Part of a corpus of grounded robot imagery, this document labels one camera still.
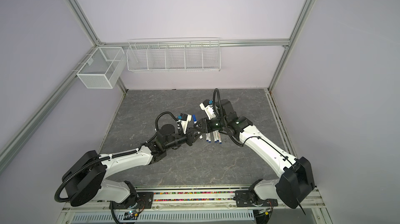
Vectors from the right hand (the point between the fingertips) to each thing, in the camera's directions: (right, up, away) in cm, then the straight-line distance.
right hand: (196, 126), depth 75 cm
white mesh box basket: (-63, +35, +27) cm, 78 cm away
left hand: (+4, -3, +1) cm, 5 cm away
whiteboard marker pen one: (+6, -10, +19) cm, 22 cm away
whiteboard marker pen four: (+13, -10, +19) cm, 25 cm away
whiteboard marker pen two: (+10, -9, +20) cm, 24 cm away
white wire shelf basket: (-16, +43, +24) cm, 51 cm away
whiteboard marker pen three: (+12, -9, +21) cm, 25 cm away
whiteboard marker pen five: (-1, +3, -1) cm, 3 cm away
